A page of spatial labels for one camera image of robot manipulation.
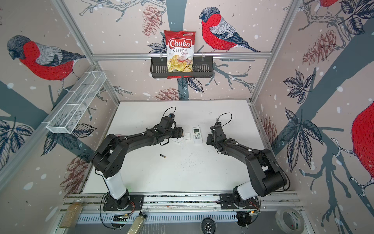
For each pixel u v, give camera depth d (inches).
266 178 17.1
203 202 29.5
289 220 27.2
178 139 38.4
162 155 35.5
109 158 19.0
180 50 32.9
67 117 28.1
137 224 25.6
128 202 27.9
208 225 23.2
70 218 26.3
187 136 39.3
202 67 37.2
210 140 32.9
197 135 38.5
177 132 33.7
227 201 28.7
